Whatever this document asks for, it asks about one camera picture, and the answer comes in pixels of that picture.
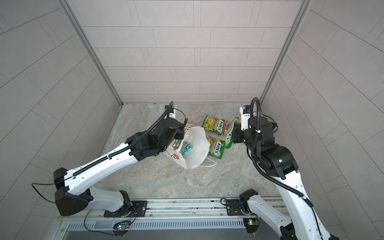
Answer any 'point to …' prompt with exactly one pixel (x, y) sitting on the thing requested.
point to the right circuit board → (252, 224)
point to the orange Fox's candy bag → (228, 125)
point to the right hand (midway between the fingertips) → (232, 124)
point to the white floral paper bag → (191, 152)
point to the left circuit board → (122, 226)
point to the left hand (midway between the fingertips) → (186, 123)
